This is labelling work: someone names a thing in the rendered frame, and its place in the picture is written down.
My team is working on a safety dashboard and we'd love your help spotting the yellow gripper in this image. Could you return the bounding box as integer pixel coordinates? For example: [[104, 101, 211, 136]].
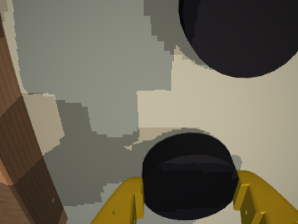
[[90, 170, 298, 224]]

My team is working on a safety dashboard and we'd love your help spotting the black disc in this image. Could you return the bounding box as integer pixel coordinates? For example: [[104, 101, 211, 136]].
[[178, 0, 298, 78], [142, 132, 239, 220]]

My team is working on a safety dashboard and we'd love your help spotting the tan wooden tray with round pockets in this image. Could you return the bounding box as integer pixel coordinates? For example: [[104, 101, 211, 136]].
[[0, 14, 68, 224]]

